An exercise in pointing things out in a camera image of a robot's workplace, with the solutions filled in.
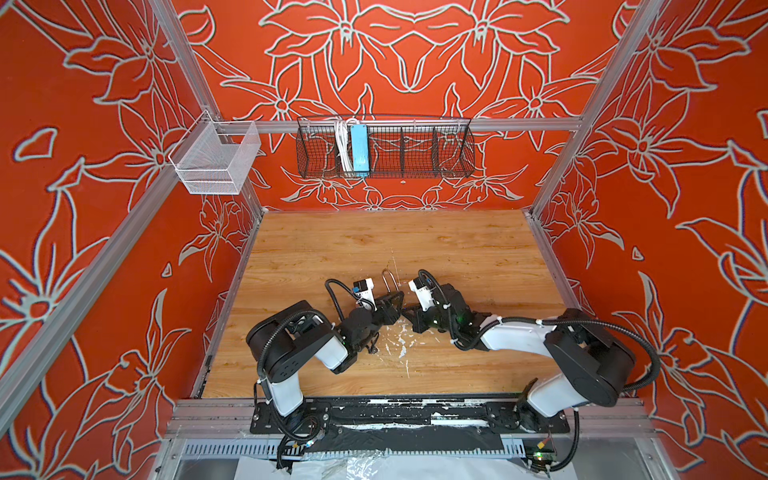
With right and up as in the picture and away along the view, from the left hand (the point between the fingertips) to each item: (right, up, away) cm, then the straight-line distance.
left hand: (401, 295), depth 85 cm
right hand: (-1, -5, 0) cm, 5 cm away
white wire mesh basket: (-60, +43, +11) cm, 74 cm away
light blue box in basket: (-12, +44, +5) cm, 46 cm away
